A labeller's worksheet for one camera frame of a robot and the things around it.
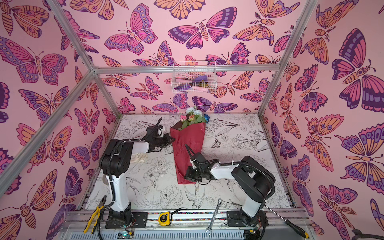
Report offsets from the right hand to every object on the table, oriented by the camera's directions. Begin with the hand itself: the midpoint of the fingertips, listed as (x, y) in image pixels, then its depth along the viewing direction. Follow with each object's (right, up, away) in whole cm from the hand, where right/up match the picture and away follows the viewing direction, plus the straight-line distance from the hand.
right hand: (183, 176), depth 86 cm
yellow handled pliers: (-43, -15, -10) cm, 47 cm away
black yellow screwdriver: (+54, -19, -18) cm, 60 cm away
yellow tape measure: (-8, -16, -14) cm, 23 cm away
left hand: (-6, +22, +15) cm, 27 cm away
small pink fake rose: (-2, +36, +27) cm, 45 cm away
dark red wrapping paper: (+5, +22, +15) cm, 27 cm away
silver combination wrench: (+14, -21, -15) cm, 29 cm away
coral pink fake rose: (+4, +36, +27) cm, 45 cm away
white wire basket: (+6, +57, +6) cm, 57 cm away
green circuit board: (-28, -24, -14) cm, 39 cm away
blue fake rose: (+15, +35, +26) cm, 46 cm away
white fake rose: (+10, +35, +24) cm, 44 cm away
